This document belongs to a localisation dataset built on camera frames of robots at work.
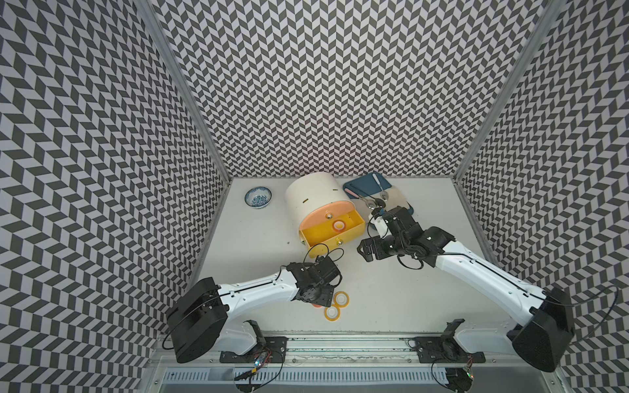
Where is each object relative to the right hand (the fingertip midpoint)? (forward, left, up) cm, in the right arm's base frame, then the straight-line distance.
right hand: (372, 250), depth 78 cm
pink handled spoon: (+31, -5, -14) cm, 34 cm away
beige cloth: (+34, -14, -15) cm, 40 cm away
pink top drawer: (+9, +15, +9) cm, 20 cm away
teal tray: (+43, -4, -15) cm, 46 cm away
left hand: (-11, +18, -13) cm, 25 cm away
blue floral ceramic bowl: (+33, +46, -12) cm, 58 cm away
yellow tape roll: (-11, +8, -15) cm, 21 cm away
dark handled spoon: (+32, -9, -14) cm, 36 cm away
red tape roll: (+12, +10, -4) cm, 16 cm away
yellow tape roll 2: (-15, +13, -16) cm, 25 cm away
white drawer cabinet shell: (+20, +22, +6) cm, 30 cm away
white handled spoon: (+36, -11, -14) cm, 40 cm away
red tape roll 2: (-13, +18, -13) cm, 26 cm away
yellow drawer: (+7, +18, -5) cm, 20 cm away
